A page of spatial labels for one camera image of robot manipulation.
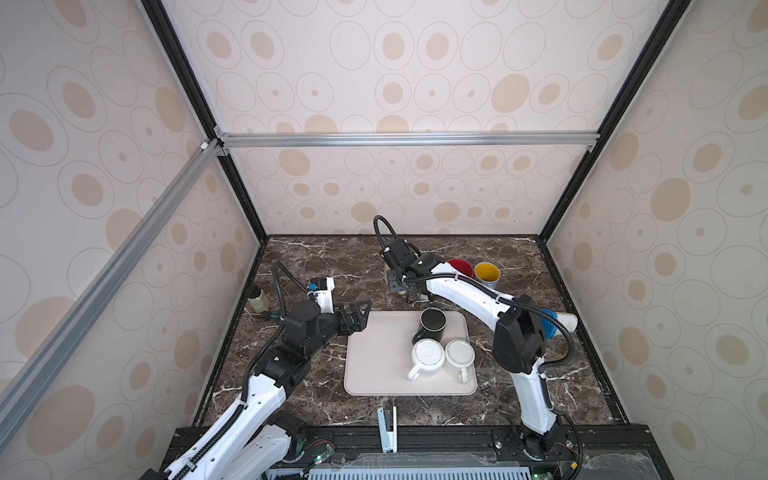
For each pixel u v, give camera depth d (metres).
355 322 0.66
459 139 1.63
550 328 0.89
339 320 0.66
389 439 0.73
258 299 0.95
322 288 0.66
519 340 0.52
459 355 0.81
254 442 0.57
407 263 0.69
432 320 0.86
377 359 0.87
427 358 0.80
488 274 0.98
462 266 0.97
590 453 0.73
